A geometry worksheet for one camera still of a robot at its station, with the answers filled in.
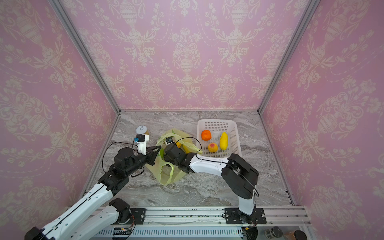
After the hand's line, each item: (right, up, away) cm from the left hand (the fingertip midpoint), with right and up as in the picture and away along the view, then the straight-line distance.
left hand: (161, 148), depth 74 cm
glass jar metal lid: (+50, -33, -12) cm, 61 cm away
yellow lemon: (+36, +1, +22) cm, 42 cm away
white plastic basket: (+33, +3, +29) cm, 45 cm away
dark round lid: (+60, -34, -13) cm, 70 cm away
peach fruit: (+28, -2, +18) cm, 33 cm away
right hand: (+2, -5, +12) cm, 14 cm away
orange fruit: (+24, +5, +24) cm, 34 cm away
